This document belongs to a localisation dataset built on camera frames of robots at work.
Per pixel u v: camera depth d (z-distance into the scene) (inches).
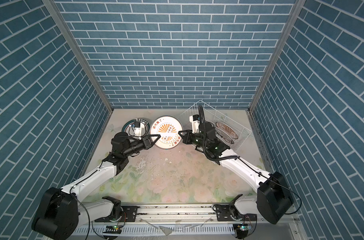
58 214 15.7
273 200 16.3
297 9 28.4
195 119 27.6
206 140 23.2
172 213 29.8
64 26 30.2
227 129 34.6
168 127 30.3
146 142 27.3
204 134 22.6
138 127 28.4
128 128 41.3
